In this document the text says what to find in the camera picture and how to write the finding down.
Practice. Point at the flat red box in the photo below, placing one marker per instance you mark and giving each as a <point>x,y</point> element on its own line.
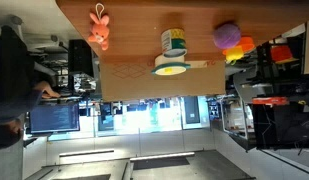
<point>270,100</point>

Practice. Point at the white metal shelf cabinet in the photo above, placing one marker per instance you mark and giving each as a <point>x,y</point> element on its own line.
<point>234,118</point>

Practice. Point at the yellow green corn can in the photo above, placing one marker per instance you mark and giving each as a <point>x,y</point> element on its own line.
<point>174,41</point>

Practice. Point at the computer monitor with dark screen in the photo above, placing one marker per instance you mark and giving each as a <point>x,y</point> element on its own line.
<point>54,118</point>

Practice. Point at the brown cardboard box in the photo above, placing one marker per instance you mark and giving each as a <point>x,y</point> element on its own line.
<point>160,83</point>

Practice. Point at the person in dark shirt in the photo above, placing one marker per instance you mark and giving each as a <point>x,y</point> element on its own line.
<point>10,83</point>

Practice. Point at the pink bunny plush toy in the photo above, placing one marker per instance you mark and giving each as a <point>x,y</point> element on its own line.
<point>100,31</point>

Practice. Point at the purple round plush toy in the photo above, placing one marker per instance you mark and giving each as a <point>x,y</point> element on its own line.
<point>226,35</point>

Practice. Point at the white bowl with teal rim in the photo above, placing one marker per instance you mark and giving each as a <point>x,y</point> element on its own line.
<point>169,65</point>

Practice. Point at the black computer tower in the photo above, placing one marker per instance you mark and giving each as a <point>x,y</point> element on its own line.
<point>80,57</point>

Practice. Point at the yellow plastic toy cup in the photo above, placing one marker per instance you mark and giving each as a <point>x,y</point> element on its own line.
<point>234,54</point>

